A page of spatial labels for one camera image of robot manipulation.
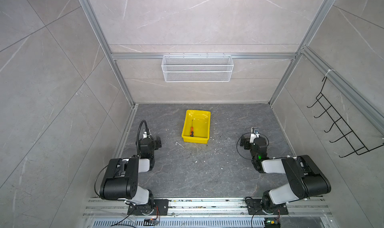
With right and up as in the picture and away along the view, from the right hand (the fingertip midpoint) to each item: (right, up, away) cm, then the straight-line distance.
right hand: (250, 134), depth 94 cm
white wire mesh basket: (-34, +44, +7) cm, 56 cm away
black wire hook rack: (+32, +7, -27) cm, 42 cm away
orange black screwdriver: (-38, +2, +9) cm, 39 cm away
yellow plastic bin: (-31, +6, +14) cm, 34 cm away
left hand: (-65, 0, -1) cm, 65 cm away
